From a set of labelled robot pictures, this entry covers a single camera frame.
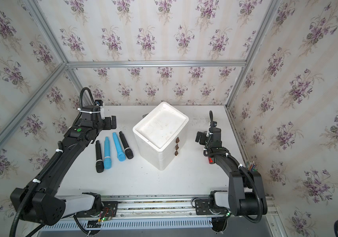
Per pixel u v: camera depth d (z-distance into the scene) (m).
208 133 0.80
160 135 0.75
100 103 0.67
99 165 0.86
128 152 0.91
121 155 0.88
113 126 0.73
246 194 0.42
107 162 0.86
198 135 0.82
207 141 0.78
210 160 0.90
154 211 0.73
